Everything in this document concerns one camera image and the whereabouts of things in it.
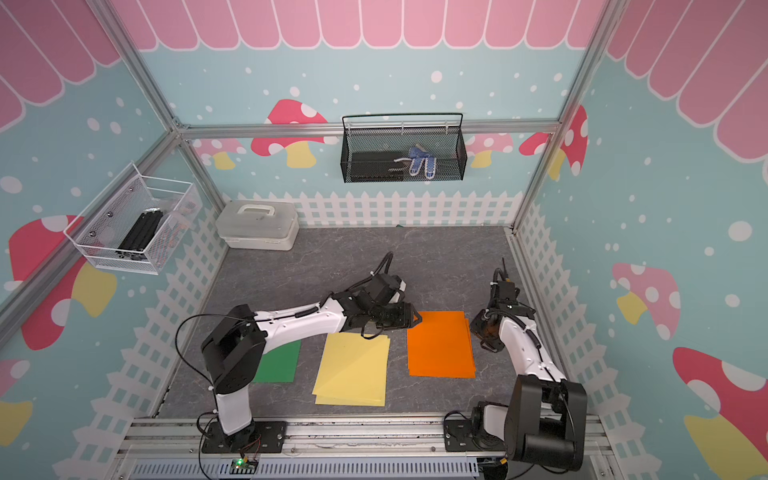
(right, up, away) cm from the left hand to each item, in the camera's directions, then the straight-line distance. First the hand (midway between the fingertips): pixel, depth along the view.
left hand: (414, 322), depth 83 cm
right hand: (+20, -2, +4) cm, 20 cm away
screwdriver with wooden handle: (+35, +16, +26) cm, 46 cm away
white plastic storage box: (-54, +30, +23) cm, 66 cm away
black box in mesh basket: (-11, +45, +5) cm, 47 cm away
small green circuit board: (-43, -33, -11) cm, 55 cm away
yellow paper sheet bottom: (-17, -14, +2) cm, 22 cm away
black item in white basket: (-65, +24, -14) cm, 71 cm away
